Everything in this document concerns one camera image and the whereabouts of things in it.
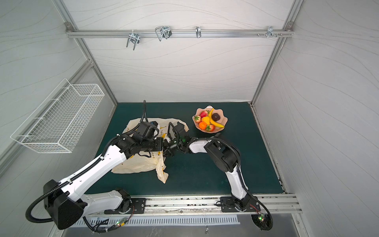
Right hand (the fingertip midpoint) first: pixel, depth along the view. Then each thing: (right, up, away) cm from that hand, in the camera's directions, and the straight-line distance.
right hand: (156, 151), depth 79 cm
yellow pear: (+30, +17, +24) cm, 42 cm away
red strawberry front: (+32, +12, +19) cm, 39 cm away
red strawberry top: (+28, +21, +28) cm, 45 cm away
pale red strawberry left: (+23, +18, +22) cm, 36 cm away
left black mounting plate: (-8, -27, -5) cm, 28 cm away
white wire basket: (-44, +16, -11) cm, 48 cm away
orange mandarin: (+27, +13, +22) cm, 37 cm away
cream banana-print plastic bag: (-6, -4, -6) cm, 10 cm away
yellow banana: (+35, +15, +25) cm, 46 cm away
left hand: (+7, +5, -2) cm, 9 cm away
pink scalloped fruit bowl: (+42, +16, +26) cm, 52 cm away
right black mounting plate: (+38, -25, -8) cm, 46 cm away
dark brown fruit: (+37, +19, +25) cm, 48 cm away
